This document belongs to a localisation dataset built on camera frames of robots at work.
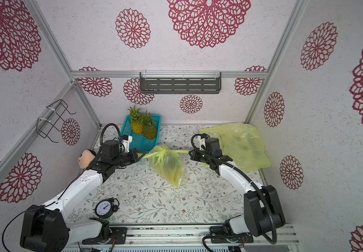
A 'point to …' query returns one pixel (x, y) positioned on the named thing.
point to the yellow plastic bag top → (168, 164)
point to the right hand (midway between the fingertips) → (190, 150)
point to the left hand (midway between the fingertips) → (144, 153)
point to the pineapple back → (137, 120)
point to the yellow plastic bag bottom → (241, 142)
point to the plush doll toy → (85, 157)
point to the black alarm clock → (105, 208)
